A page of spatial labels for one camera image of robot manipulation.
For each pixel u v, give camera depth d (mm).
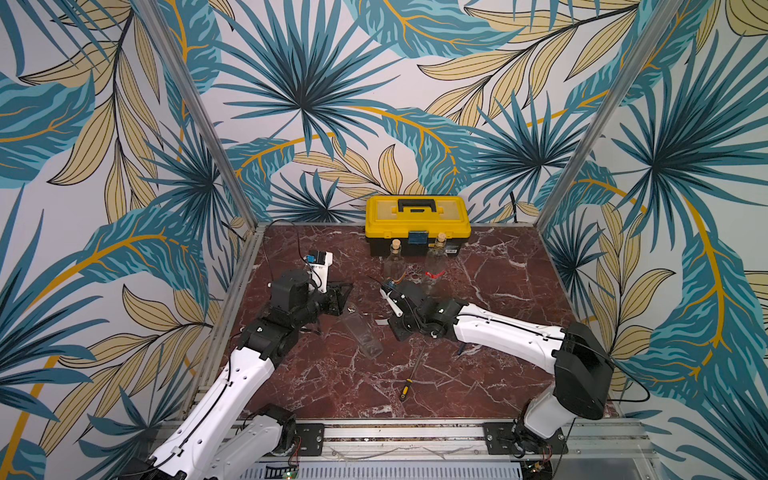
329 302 639
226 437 434
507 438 730
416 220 975
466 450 732
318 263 628
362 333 764
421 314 619
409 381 822
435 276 1028
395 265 837
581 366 430
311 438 734
